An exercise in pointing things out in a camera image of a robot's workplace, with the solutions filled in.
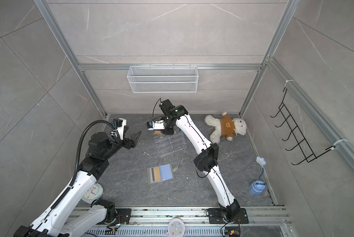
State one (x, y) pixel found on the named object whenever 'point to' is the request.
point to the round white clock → (176, 227)
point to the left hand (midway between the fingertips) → (135, 127)
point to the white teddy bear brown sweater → (226, 126)
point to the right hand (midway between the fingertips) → (165, 127)
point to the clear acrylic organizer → (166, 144)
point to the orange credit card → (157, 132)
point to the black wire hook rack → (303, 146)
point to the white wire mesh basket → (163, 79)
